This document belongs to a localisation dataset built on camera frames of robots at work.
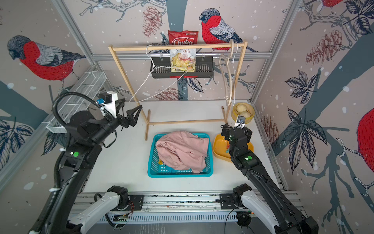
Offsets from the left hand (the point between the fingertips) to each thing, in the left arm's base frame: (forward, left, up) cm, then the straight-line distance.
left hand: (133, 100), depth 58 cm
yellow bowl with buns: (+31, -65, -41) cm, 83 cm away
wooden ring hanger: (+61, -53, -31) cm, 86 cm away
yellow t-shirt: (-10, -5, -42) cm, 43 cm away
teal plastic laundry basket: (-12, -5, -45) cm, 47 cm away
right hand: (+3, -47, -21) cm, 52 cm away
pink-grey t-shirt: (-9, -20, -28) cm, 35 cm away
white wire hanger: (+53, -56, -23) cm, 80 cm away
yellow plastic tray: (0, -43, -45) cm, 62 cm away
